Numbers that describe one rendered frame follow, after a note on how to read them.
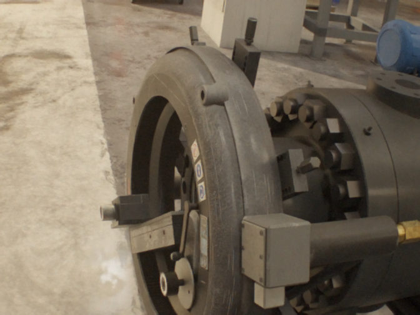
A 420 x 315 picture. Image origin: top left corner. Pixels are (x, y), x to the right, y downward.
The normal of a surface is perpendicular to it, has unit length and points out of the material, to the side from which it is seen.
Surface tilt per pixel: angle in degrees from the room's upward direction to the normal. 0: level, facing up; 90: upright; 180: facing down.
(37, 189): 0
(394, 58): 90
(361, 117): 20
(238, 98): 26
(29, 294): 0
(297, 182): 50
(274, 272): 67
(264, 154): 44
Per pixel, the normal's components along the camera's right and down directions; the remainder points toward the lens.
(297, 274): 0.36, 0.07
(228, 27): 0.22, 0.45
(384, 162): 0.32, -0.33
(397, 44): -0.94, 0.04
